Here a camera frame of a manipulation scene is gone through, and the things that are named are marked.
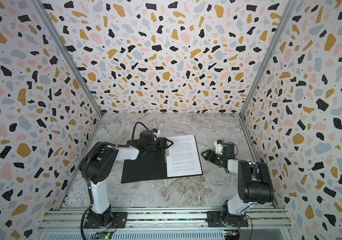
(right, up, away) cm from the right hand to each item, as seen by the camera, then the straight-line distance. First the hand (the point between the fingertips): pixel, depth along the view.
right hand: (204, 152), depth 94 cm
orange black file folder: (-43, -11, -5) cm, 45 cm away
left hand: (-22, +6, 0) cm, 23 cm away
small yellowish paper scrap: (+29, +14, +19) cm, 37 cm away
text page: (-14, -4, +3) cm, 15 cm away
